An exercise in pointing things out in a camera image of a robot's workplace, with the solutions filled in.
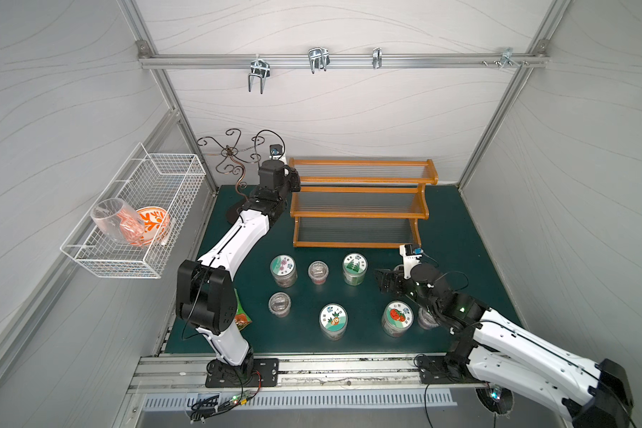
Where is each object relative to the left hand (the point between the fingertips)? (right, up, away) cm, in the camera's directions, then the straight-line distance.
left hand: (290, 167), depth 84 cm
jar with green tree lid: (+21, -33, +2) cm, 39 cm away
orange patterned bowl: (-32, -18, -17) cm, 40 cm away
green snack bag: (-15, -47, -3) cm, 50 cm away
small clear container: (-3, -43, -4) cm, 43 cm away
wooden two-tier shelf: (+24, -12, +11) cm, 29 cm away
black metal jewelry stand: (-20, +4, +4) cm, 21 cm away
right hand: (+30, -31, -6) cm, 44 cm away
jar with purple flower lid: (-2, -33, +1) cm, 33 cm away
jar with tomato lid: (+32, -45, -8) cm, 56 cm away
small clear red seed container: (+9, -35, +4) cm, 36 cm away
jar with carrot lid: (+14, -46, -9) cm, 48 cm away
